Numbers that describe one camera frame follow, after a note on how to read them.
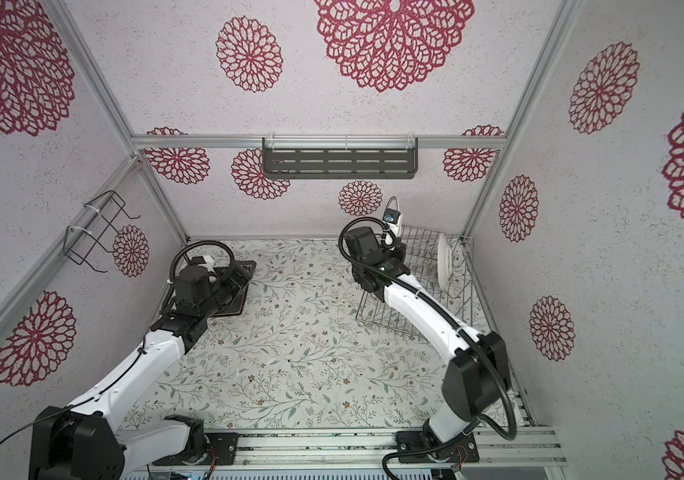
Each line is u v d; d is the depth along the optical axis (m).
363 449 0.76
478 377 0.56
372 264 0.60
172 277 0.59
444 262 0.97
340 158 0.96
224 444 0.75
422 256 0.71
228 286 0.71
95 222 0.78
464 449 0.73
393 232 0.67
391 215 0.66
